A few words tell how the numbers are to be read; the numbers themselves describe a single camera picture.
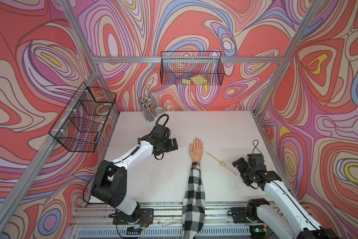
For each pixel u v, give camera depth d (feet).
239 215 2.41
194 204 2.41
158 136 2.25
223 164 3.00
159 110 4.02
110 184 1.42
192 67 3.14
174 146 2.60
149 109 3.45
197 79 2.98
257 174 1.99
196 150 3.13
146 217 2.37
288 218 1.51
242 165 2.51
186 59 2.86
